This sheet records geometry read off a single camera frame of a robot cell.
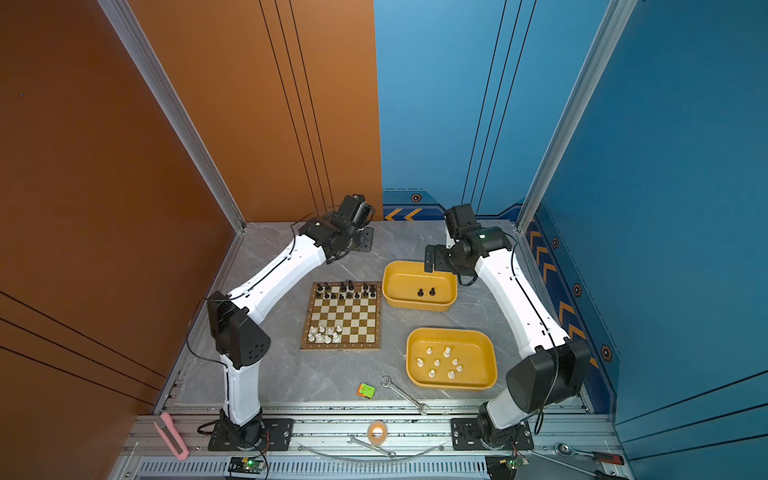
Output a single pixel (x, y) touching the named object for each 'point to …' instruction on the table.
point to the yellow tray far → (407, 287)
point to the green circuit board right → (503, 467)
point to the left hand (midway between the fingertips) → (368, 234)
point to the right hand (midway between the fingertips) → (440, 264)
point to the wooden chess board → (343, 316)
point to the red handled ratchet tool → (564, 449)
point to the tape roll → (377, 442)
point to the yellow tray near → (451, 359)
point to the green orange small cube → (365, 390)
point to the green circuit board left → (246, 465)
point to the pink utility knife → (166, 426)
